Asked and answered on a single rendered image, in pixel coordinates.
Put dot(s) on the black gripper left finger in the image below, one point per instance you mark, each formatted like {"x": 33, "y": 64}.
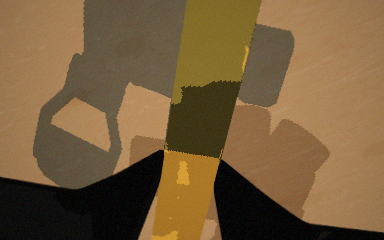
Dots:
{"x": 114, "y": 208}

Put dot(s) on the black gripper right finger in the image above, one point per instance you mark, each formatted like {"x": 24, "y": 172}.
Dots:
{"x": 246, "y": 213}

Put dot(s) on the yellow bar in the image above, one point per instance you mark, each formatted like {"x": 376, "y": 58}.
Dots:
{"x": 213, "y": 51}

